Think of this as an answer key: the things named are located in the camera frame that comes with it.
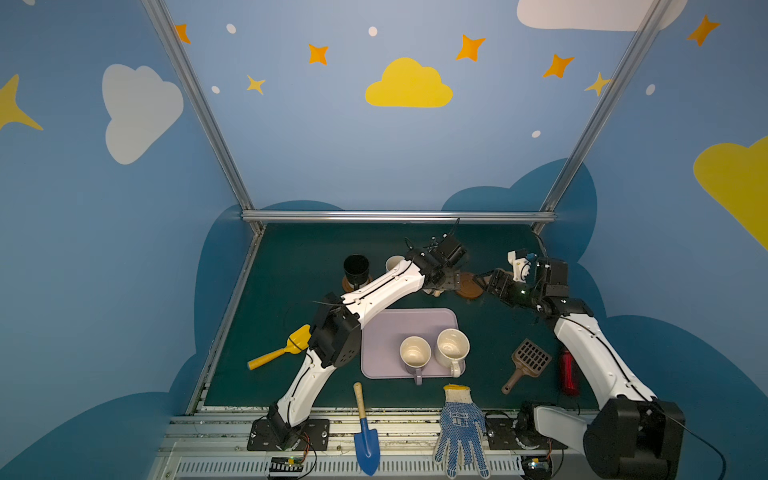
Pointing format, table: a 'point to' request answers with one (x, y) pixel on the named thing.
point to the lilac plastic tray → (382, 340)
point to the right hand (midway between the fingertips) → (485, 279)
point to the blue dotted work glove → (462, 432)
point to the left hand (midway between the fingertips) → (442, 277)
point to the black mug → (356, 269)
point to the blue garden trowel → (366, 443)
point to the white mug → (452, 346)
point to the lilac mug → (415, 352)
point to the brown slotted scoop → (529, 360)
